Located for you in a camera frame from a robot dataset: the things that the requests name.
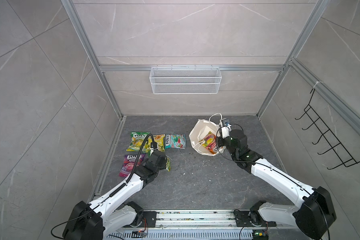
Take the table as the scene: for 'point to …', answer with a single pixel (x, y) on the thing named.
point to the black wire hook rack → (346, 159)
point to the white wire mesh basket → (185, 80)
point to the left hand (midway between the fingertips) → (160, 154)
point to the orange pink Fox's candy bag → (210, 143)
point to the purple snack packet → (130, 162)
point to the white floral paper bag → (203, 138)
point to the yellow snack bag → (160, 139)
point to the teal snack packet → (175, 141)
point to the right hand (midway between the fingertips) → (219, 127)
